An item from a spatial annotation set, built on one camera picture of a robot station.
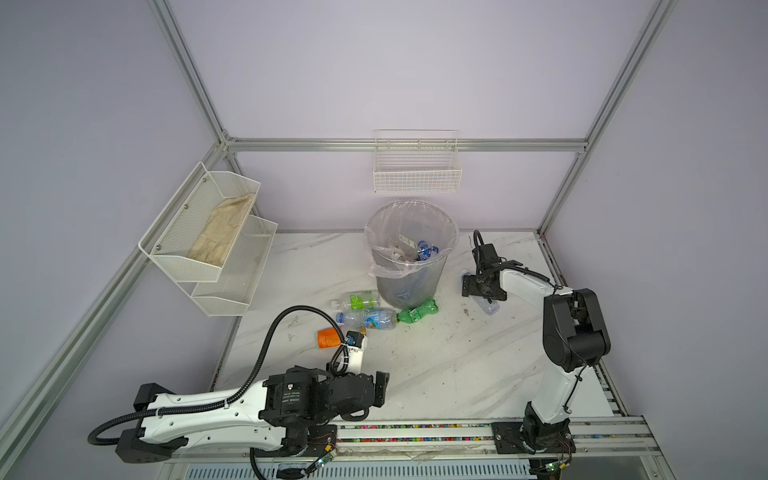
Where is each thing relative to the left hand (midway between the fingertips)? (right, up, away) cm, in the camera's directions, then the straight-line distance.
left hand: (370, 377), depth 68 cm
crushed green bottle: (+12, +10, +23) cm, 28 cm away
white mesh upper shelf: (-49, +34, +12) cm, 61 cm away
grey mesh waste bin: (+12, +17, +22) cm, 30 cm away
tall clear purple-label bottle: (+37, +11, +26) cm, 47 cm away
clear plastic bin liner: (+10, +34, +30) cm, 47 cm away
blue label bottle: (+16, +30, +27) cm, 43 cm away
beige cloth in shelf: (-41, +32, +8) cm, 53 cm away
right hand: (+34, +18, +30) cm, 49 cm away
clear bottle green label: (-6, +14, +25) cm, 30 cm away
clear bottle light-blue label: (-1, +9, +20) cm, 22 cm away
